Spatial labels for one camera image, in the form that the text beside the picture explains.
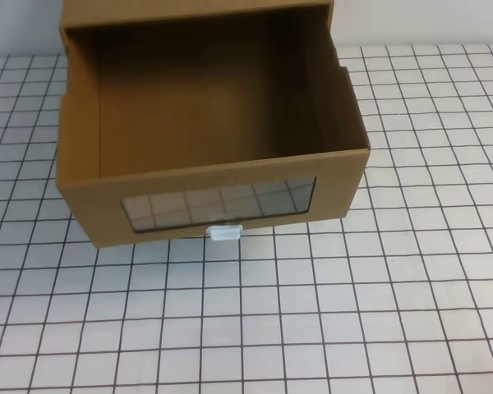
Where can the brown shoebox drawer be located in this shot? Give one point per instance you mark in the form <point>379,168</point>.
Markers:
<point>169,127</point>

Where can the upper brown shoebox shell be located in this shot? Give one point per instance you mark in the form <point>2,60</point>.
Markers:
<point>77,14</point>

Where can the white drawer handle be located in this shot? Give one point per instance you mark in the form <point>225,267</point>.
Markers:
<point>229,232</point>

